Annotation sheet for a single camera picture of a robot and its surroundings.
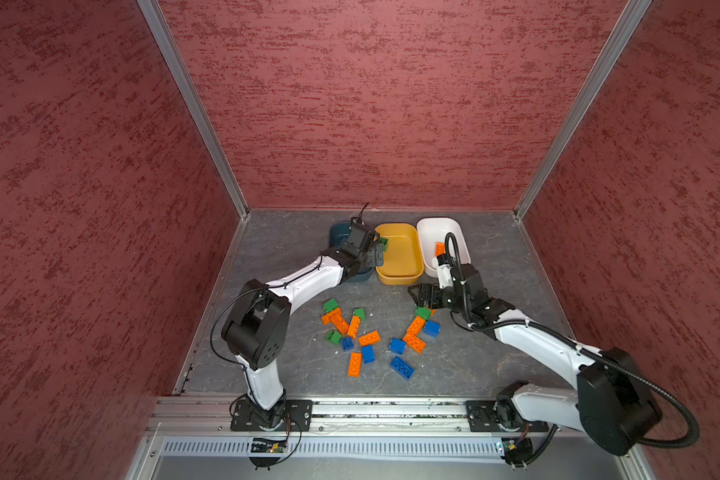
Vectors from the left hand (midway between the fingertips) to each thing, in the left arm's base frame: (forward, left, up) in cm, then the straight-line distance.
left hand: (365, 255), depth 93 cm
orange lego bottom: (-31, +3, -11) cm, 33 cm away
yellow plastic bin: (+7, -14, -14) cm, 21 cm away
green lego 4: (-14, -18, -10) cm, 25 cm away
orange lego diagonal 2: (-18, -16, -11) cm, 27 cm away
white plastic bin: (+20, -27, -10) cm, 35 cm away
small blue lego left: (-24, +5, -11) cm, 27 cm away
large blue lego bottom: (-31, -11, -11) cm, 35 cm away
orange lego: (-17, +12, -10) cm, 23 cm away
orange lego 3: (-23, -2, -12) cm, 26 cm away
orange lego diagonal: (-18, +8, -12) cm, 23 cm away
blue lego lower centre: (-27, -1, -12) cm, 29 cm away
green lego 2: (-23, +9, -9) cm, 26 cm away
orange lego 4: (-24, -15, -11) cm, 30 cm away
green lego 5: (-16, +1, -9) cm, 18 cm away
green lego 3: (+12, -6, -8) cm, 16 cm away
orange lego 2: (-20, +3, -9) cm, 22 cm away
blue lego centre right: (-24, -10, -12) cm, 29 cm away
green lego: (-13, +11, -10) cm, 19 cm away
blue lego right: (-19, -21, -11) cm, 30 cm away
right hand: (-13, -16, -1) cm, 20 cm away
